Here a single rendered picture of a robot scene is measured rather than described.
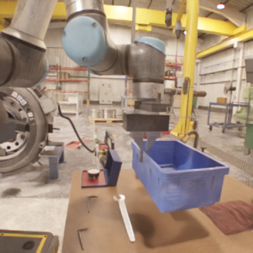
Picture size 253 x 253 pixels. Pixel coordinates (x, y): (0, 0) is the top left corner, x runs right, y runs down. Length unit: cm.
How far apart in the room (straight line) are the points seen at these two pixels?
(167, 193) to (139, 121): 20
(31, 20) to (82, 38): 32
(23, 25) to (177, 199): 67
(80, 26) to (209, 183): 47
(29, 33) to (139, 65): 37
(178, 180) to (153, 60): 31
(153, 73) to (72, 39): 22
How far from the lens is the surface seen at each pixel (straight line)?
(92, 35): 37
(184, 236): 58
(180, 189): 46
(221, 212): 70
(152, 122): 50
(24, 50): 64
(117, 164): 73
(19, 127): 143
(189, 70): 428
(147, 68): 47
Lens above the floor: 85
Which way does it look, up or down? 10 degrees down
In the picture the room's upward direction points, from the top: 3 degrees clockwise
